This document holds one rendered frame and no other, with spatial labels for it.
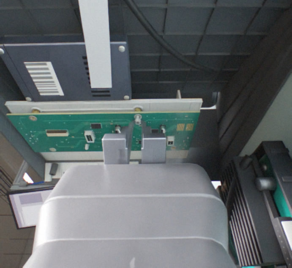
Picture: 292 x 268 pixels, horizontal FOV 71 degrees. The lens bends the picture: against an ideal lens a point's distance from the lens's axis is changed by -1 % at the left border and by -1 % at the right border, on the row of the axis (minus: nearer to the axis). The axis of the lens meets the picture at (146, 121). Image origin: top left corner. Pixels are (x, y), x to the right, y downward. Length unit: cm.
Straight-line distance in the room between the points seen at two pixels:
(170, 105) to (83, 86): 7
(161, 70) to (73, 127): 9
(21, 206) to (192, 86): 147
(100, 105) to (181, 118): 7
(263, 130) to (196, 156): 9
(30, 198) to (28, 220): 17
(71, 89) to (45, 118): 4
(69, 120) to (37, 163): 8
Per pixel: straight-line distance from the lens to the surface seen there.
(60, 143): 21
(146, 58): 18
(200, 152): 25
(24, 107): 20
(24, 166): 216
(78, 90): 17
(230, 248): 20
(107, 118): 17
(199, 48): 17
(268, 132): 18
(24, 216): 164
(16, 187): 206
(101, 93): 16
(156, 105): 17
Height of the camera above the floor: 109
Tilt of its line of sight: 1 degrees down
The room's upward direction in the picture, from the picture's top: 91 degrees counter-clockwise
